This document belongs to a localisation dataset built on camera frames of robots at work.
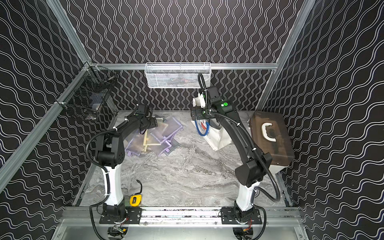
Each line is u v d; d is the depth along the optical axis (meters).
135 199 0.78
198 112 0.69
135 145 0.98
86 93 0.93
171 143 1.00
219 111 0.53
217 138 0.90
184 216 0.76
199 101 0.70
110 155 0.58
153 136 1.00
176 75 1.25
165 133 1.04
